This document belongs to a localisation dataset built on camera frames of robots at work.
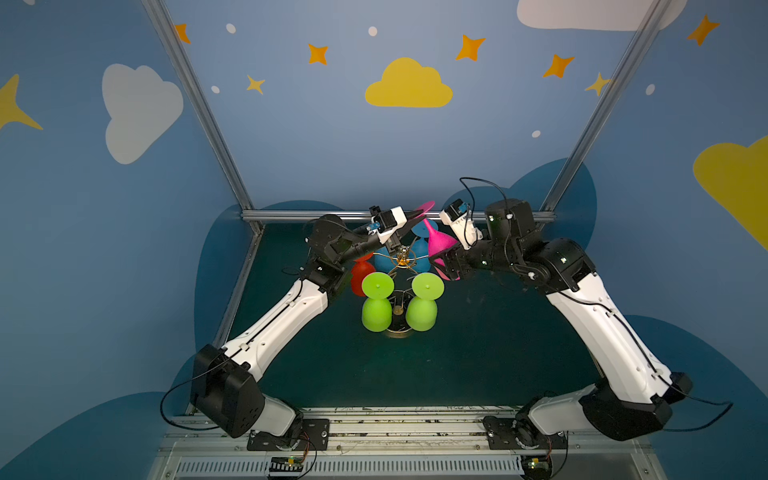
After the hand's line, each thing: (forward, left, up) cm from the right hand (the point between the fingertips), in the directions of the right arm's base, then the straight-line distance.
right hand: (445, 246), depth 66 cm
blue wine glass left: (+10, +15, -19) cm, 26 cm away
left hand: (+3, +7, +9) cm, 12 cm away
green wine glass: (-9, +15, -16) cm, 24 cm away
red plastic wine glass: (+4, +21, -15) cm, 26 cm away
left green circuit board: (-39, +36, -40) cm, 67 cm away
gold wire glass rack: (+2, +9, -13) cm, 16 cm away
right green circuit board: (-36, -26, -41) cm, 61 cm away
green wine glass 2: (-7, +4, -15) cm, 18 cm away
